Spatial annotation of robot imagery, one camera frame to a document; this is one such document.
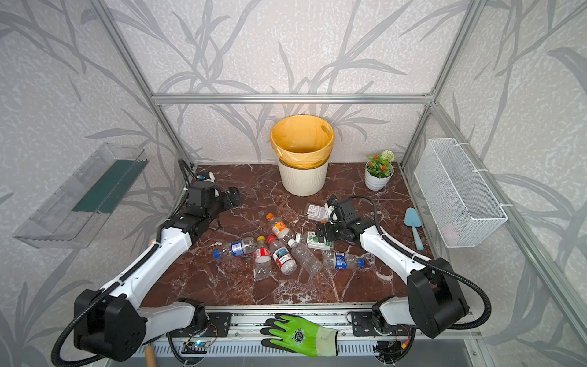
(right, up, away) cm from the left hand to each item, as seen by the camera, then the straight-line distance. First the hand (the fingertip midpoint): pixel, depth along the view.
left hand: (231, 186), depth 83 cm
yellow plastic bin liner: (+26, +21, +25) cm, 41 cm away
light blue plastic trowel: (+74, -15, +16) cm, 77 cm away
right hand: (+35, -15, +5) cm, 38 cm away
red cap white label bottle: (+19, -26, 0) cm, 32 cm away
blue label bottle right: (+42, -28, +2) cm, 50 cm away
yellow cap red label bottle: (+11, -28, +4) cm, 31 cm away
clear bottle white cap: (+27, -27, +2) cm, 38 cm away
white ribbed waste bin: (+26, +1, +16) cm, 31 cm away
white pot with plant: (+59, +7, +16) cm, 62 cm away
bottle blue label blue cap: (+4, -24, +6) cm, 25 cm away
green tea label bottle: (+30, -22, +6) cm, 38 cm away
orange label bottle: (+17, -17, +8) cm, 25 cm away
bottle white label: (+32, -12, +14) cm, 37 cm away
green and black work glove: (+22, -46, -12) cm, 52 cm away
